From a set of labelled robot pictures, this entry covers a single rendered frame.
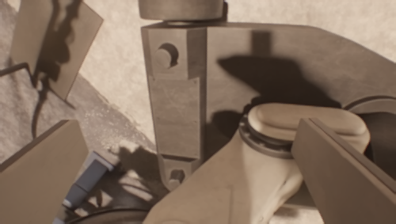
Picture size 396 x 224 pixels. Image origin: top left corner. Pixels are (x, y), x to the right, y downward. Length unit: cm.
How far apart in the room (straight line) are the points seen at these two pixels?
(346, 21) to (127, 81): 70
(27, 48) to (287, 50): 92
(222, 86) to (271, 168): 23
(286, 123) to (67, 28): 74
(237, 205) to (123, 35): 61
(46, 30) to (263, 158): 83
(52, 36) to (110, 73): 25
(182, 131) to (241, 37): 27
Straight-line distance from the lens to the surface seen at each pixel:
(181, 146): 57
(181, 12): 43
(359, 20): 69
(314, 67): 49
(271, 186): 31
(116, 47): 75
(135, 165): 99
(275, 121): 35
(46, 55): 95
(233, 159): 33
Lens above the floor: 61
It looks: 58 degrees down
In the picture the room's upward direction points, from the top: 158 degrees counter-clockwise
